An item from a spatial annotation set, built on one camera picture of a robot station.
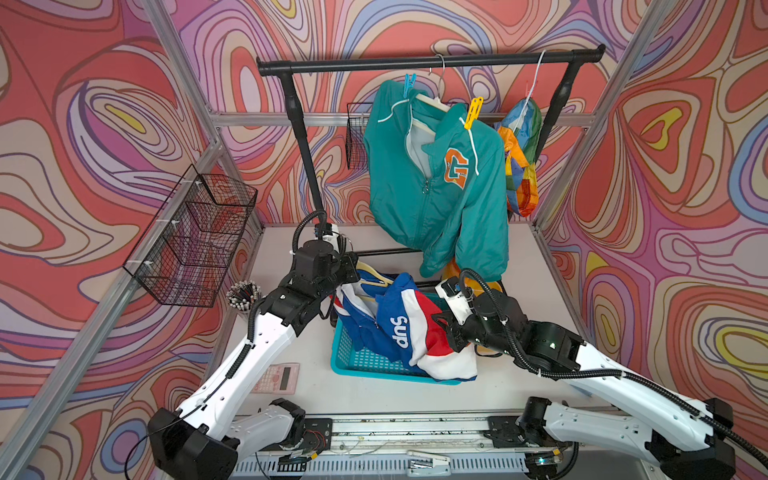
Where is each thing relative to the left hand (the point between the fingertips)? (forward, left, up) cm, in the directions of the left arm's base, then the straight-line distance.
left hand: (361, 256), depth 73 cm
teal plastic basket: (-16, +4, -28) cm, 32 cm away
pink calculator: (-21, +24, -28) cm, 42 cm away
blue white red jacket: (-12, -9, -11) cm, 18 cm away
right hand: (-15, -18, -7) cm, 25 cm away
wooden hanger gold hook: (-6, -6, -4) cm, 9 cm away
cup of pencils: (-3, +34, -13) cm, 36 cm away
